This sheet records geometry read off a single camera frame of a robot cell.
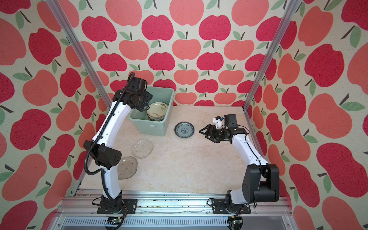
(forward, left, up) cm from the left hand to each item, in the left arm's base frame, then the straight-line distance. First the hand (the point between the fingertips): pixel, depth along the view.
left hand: (152, 99), depth 83 cm
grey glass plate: (-28, +17, -31) cm, 46 cm away
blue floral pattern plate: (+1, -19, -31) cm, 36 cm away
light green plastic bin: (-7, +8, -14) cm, 17 cm away
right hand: (-15, -32, -14) cm, 38 cm away
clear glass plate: (-14, +11, -32) cm, 36 cm away
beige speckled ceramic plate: (+14, +2, -24) cm, 28 cm away
